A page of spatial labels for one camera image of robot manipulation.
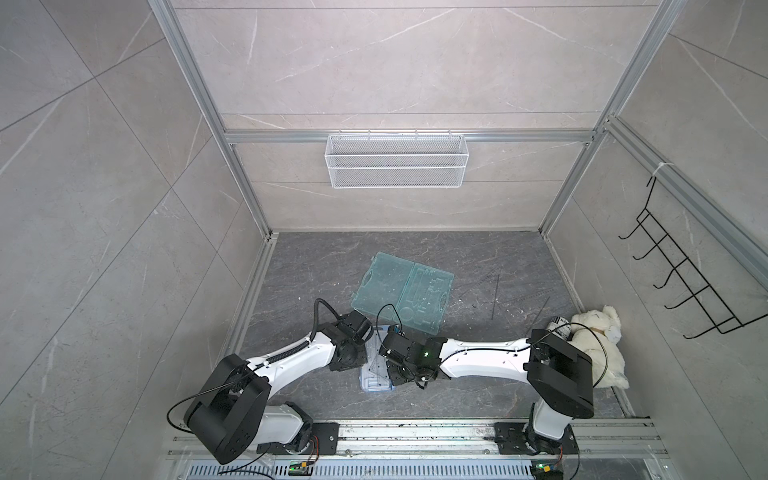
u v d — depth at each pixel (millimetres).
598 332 831
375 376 816
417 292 1009
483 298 1009
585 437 746
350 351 650
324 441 736
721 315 594
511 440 728
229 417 412
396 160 1004
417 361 631
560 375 439
